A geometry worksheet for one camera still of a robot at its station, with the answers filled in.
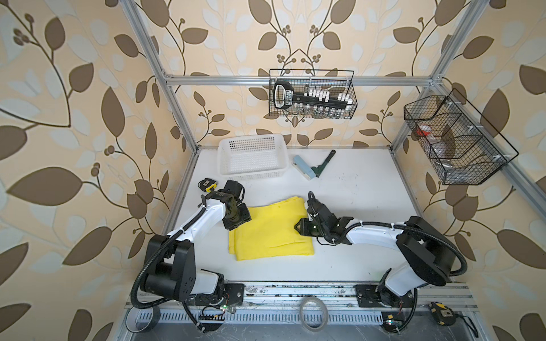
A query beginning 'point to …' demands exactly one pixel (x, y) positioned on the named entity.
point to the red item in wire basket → (424, 130)
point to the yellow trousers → (271, 231)
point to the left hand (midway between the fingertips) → (243, 218)
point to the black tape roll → (154, 320)
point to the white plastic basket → (252, 156)
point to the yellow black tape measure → (207, 185)
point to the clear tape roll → (313, 314)
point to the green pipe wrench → (319, 168)
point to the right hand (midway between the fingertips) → (296, 227)
